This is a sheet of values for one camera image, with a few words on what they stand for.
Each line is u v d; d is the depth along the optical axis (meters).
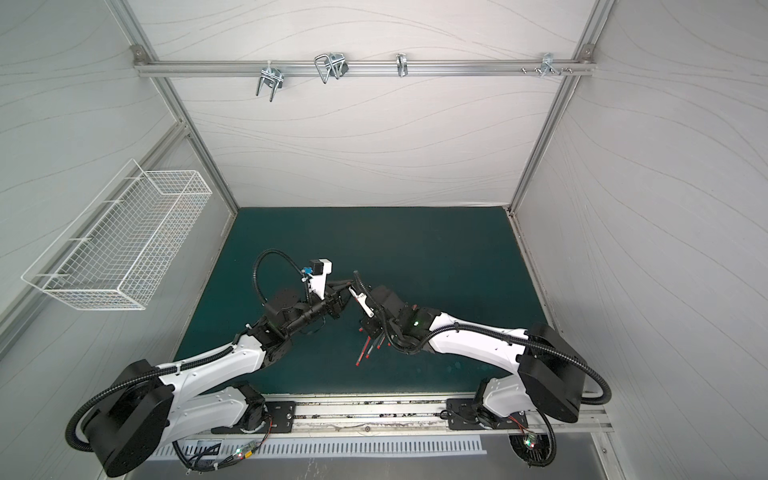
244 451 0.69
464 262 1.04
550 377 0.42
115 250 0.68
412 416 0.75
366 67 0.78
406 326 0.60
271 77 0.79
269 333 0.64
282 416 0.73
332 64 0.77
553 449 0.69
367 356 0.84
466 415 0.73
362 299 0.69
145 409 0.41
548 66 0.77
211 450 0.72
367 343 0.86
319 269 0.68
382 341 0.86
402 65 0.78
